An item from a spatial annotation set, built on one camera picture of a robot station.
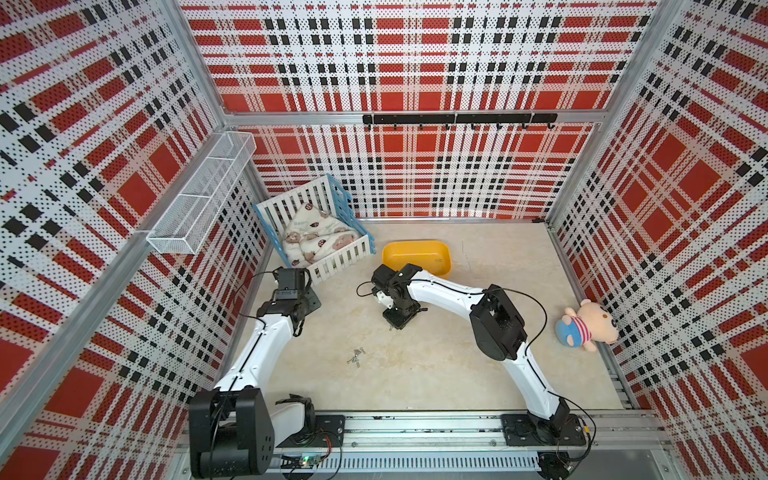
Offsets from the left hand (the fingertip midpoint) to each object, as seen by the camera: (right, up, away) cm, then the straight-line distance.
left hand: (311, 300), depth 87 cm
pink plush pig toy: (+81, -6, -4) cm, 82 cm away
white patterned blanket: (-8, +21, +27) cm, 35 cm away
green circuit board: (+5, -35, -18) cm, 40 cm away
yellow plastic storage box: (+39, +12, +24) cm, 47 cm away
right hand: (+28, -7, +4) cm, 29 cm away
